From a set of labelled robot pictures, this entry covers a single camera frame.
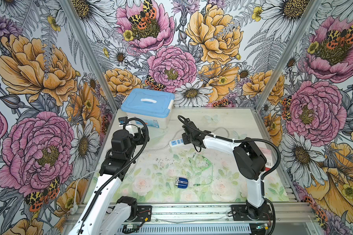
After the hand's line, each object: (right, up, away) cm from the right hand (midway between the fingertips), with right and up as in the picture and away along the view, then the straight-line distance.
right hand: (187, 138), depth 97 cm
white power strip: (-6, -3, +2) cm, 7 cm away
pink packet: (+48, -13, -9) cm, 51 cm away
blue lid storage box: (-24, +22, +5) cm, 33 cm away
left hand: (-26, +6, -22) cm, 34 cm away
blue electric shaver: (-4, -22, -15) cm, 27 cm away
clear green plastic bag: (-21, +1, +9) cm, 23 cm away
